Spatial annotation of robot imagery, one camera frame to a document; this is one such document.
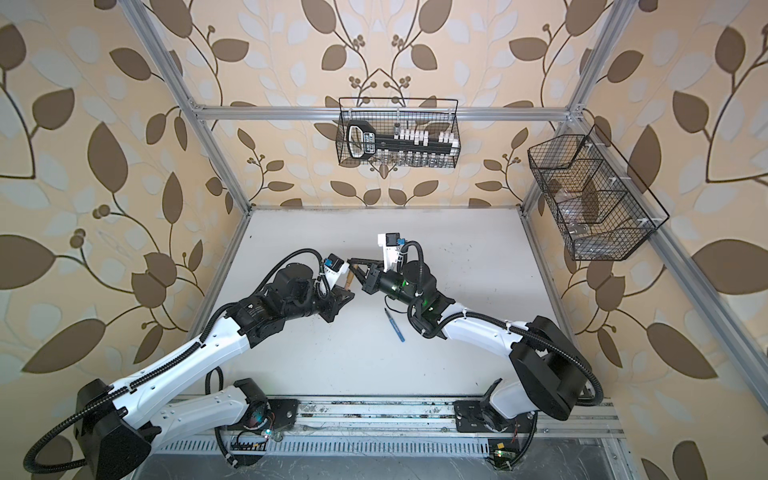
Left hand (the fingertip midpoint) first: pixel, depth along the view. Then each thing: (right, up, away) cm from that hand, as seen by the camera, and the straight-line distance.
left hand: (352, 288), depth 74 cm
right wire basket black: (+62, +19, -1) cm, 65 cm away
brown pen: (-1, +3, -2) cm, 3 cm away
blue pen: (+10, -14, +16) cm, 23 cm away
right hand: (-1, +5, -2) cm, 5 cm away
